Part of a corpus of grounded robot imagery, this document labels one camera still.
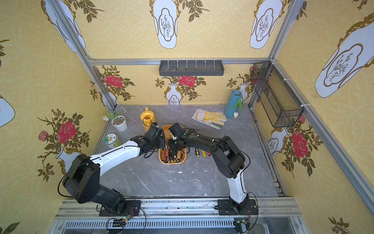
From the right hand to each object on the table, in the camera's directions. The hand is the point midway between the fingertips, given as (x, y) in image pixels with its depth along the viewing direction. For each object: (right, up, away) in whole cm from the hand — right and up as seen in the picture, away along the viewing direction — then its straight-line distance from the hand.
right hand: (174, 143), depth 94 cm
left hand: (-10, +3, -4) cm, 11 cm away
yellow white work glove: (+29, +15, +16) cm, 36 cm away
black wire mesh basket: (+56, +21, -19) cm, 63 cm away
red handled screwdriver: (+22, -7, -1) cm, 24 cm away
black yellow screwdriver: (+15, -6, -2) cm, 16 cm away
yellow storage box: (-3, -7, -7) cm, 10 cm away
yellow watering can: (-19, +16, +6) cm, 26 cm away
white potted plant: (-39, +14, +8) cm, 42 cm away
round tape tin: (-41, +2, -2) cm, 41 cm away
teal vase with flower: (+41, +29, +7) cm, 50 cm away
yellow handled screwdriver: (+19, -6, -1) cm, 20 cm away
